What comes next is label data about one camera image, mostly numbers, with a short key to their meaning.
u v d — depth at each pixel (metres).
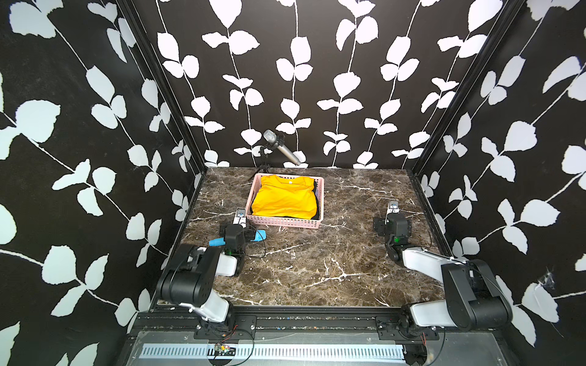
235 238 0.70
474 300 0.44
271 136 0.98
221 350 0.70
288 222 0.95
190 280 0.46
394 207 0.80
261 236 0.90
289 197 1.02
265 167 1.11
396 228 0.69
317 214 0.96
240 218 0.79
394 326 0.73
